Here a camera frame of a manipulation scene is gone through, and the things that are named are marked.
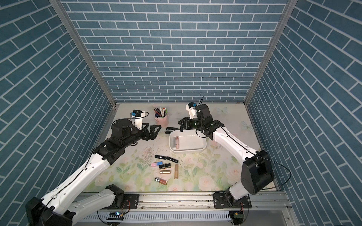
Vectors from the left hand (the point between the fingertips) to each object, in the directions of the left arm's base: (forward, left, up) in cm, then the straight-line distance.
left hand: (159, 126), depth 72 cm
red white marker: (+25, +4, -14) cm, 29 cm away
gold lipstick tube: (-15, -2, -26) cm, 30 cm away
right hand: (+6, -11, -4) cm, 14 cm away
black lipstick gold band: (-7, -6, -27) cm, 28 cm away
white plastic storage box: (+7, -15, -28) cm, 33 cm away
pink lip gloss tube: (+6, -8, -26) cm, 28 cm away
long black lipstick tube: (-5, +2, -26) cm, 27 cm away
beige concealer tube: (-14, -9, -27) cm, 32 cm away
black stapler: (+15, -2, -26) cm, 30 cm away
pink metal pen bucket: (+19, +3, -18) cm, 27 cm away
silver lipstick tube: (+5, -6, -26) cm, 28 cm away
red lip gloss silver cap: (-20, 0, -26) cm, 32 cm away
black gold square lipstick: (-11, -1, -26) cm, 28 cm away
